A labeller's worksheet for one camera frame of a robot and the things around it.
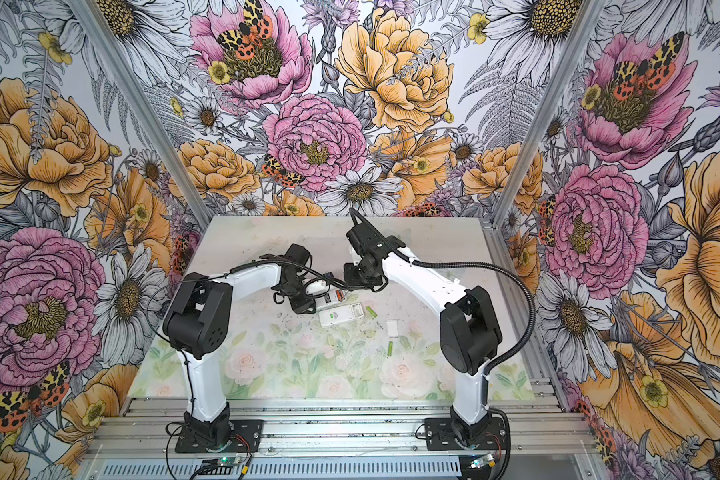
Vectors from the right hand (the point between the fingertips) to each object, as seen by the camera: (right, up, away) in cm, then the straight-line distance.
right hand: (353, 292), depth 86 cm
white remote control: (-4, -8, +9) cm, 13 cm away
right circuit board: (+32, -38, -15) cm, 52 cm away
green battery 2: (+11, -17, +3) cm, 21 cm away
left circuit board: (-29, -38, -15) cm, 50 cm away
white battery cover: (+12, -12, +8) cm, 19 cm away
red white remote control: (-9, 0, +1) cm, 9 cm away
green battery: (+5, -8, +11) cm, 14 cm away
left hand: (-16, -7, +11) cm, 21 cm away
